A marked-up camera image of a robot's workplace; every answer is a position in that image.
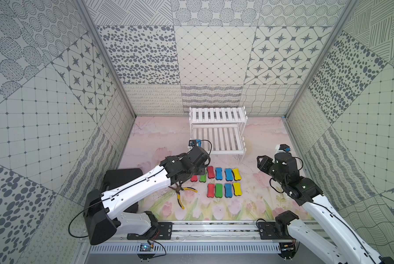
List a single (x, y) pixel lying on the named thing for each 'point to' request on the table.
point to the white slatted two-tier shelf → (220, 130)
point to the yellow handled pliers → (178, 188)
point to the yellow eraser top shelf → (236, 174)
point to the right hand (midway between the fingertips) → (261, 160)
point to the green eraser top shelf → (203, 177)
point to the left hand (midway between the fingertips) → (201, 162)
